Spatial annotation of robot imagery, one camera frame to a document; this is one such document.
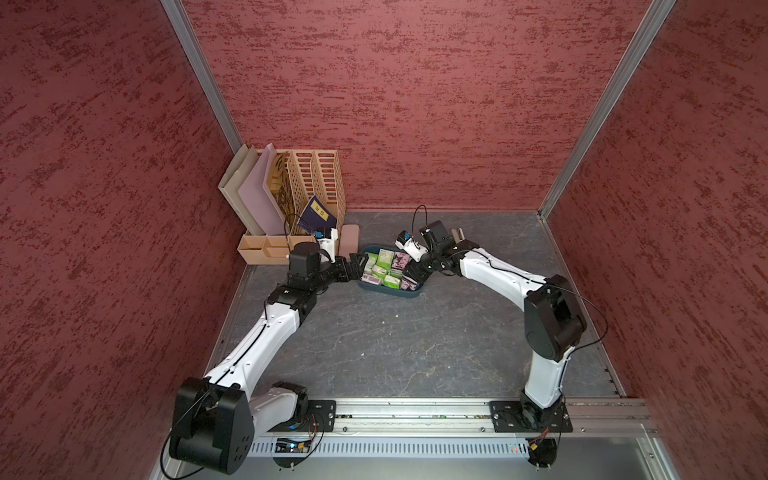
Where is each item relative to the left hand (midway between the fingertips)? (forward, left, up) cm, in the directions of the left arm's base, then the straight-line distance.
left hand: (354, 262), depth 82 cm
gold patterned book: (+32, +29, 0) cm, 43 cm away
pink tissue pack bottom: (+1, -16, -14) cm, 22 cm away
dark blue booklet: (+26, +17, -10) cm, 33 cm away
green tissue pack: (+11, -4, -14) cm, 18 cm away
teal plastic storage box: (+1, -5, -16) cm, 17 cm away
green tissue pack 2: (+12, -8, -14) cm, 20 cm away
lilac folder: (+21, +32, +4) cm, 38 cm away
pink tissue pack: (+10, -13, -14) cm, 22 cm away
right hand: (+4, -17, -9) cm, 19 cm away
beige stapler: (+25, -35, -17) cm, 47 cm away
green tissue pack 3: (+5, -7, -12) cm, 15 cm away
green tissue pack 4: (+1, -11, -12) cm, 17 cm away
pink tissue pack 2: (+3, -4, -14) cm, 15 cm away
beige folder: (+21, +38, +10) cm, 45 cm away
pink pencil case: (+22, +6, -17) cm, 28 cm away
